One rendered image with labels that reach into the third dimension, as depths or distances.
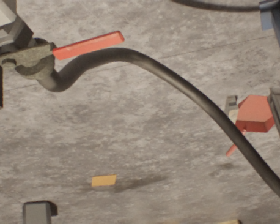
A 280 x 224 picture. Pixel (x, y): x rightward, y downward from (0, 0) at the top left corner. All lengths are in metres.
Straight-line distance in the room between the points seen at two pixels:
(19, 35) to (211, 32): 0.94
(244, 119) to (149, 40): 0.82
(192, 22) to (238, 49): 0.24
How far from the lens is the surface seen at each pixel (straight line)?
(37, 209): 2.88
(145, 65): 1.05
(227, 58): 1.61
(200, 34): 1.45
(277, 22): 1.38
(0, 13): 0.53
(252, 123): 2.15
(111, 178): 2.59
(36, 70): 0.64
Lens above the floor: 0.78
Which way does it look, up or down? 25 degrees down
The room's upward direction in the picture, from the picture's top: 172 degrees clockwise
